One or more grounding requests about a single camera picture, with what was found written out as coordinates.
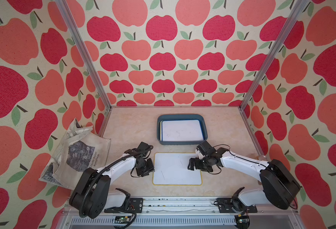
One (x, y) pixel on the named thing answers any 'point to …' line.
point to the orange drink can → (261, 158)
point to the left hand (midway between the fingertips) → (154, 173)
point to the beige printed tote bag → (79, 149)
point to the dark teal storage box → (202, 117)
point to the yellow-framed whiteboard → (171, 169)
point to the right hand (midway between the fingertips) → (194, 171)
